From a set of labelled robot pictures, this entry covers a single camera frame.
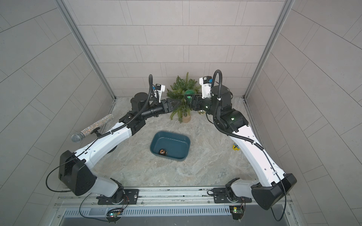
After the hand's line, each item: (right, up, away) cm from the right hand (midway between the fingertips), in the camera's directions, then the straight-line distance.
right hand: (188, 96), depth 64 cm
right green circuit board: (+24, -57, +4) cm, 62 cm away
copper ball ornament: (-15, -32, +20) cm, 41 cm away
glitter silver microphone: (-53, -19, +2) cm, 56 cm away
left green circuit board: (-33, -54, -1) cm, 64 cm away
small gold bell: (+8, -8, +18) cm, 21 cm away
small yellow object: (+30, -30, +23) cm, 48 cm away
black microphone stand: (-50, -18, +11) cm, 55 cm away
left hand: (-3, -3, +4) cm, 6 cm away
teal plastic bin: (-7, -29, +25) cm, 40 cm away
